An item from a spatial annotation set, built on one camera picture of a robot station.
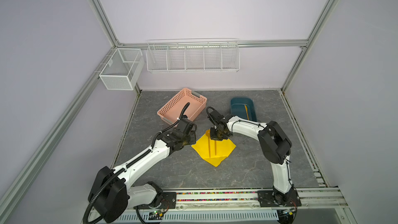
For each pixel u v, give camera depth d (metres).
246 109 1.09
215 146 0.91
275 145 0.52
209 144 0.92
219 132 0.80
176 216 0.71
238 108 1.15
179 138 0.62
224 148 0.90
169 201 0.73
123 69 1.02
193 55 1.06
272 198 0.74
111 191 0.39
